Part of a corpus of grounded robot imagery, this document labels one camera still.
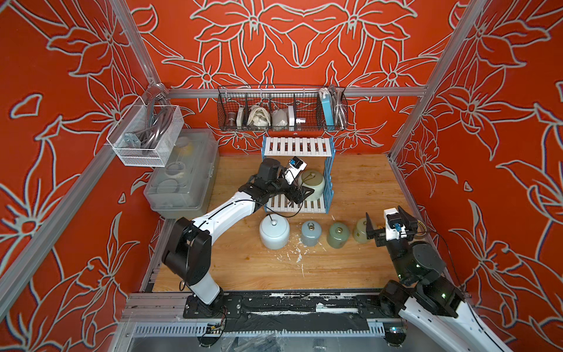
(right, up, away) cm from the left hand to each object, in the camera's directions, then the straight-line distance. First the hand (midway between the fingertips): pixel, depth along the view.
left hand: (305, 180), depth 80 cm
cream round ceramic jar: (+5, 0, +14) cm, 15 cm away
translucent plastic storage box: (-47, -3, +3) cm, 47 cm away
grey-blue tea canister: (+2, -20, +1) cm, 20 cm away
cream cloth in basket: (-19, +27, +11) cm, 35 cm away
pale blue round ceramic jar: (-12, -19, +1) cm, 23 cm away
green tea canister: (+13, -20, +1) cm, 24 cm away
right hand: (+21, -9, -14) cm, 27 cm away
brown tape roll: (+50, -23, +9) cm, 55 cm away
